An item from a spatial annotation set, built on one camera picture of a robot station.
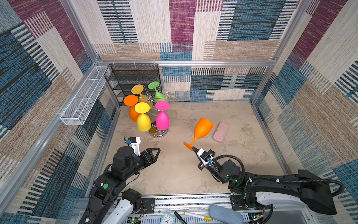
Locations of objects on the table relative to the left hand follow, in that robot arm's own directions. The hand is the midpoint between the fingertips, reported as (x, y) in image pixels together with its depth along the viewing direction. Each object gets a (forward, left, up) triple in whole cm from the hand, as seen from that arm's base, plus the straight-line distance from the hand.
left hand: (157, 152), depth 67 cm
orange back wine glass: (+26, +15, +9) cm, 31 cm away
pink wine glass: (+19, -1, 0) cm, 19 cm away
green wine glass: (+36, +2, +3) cm, 36 cm away
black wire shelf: (+59, +32, +1) cm, 67 cm away
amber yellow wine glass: (+36, +14, +9) cm, 40 cm away
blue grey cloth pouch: (-23, -32, -20) cm, 44 cm away
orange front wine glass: (+12, -23, +2) cm, 26 cm away
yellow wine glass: (+18, +9, 0) cm, 20 cm away
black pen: (-24, -10, -23) cm, 35 cm away
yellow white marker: (-24, -23, -23) cm, 40 cm away
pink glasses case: (+25, -40, -21) cm, 51 cm away
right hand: (+3, -18, -2) cm, 18 cm away
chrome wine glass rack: (+29, +6, +9) cm, 31 cm away
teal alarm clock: (-24, -4, -22) cm, 33 cm away
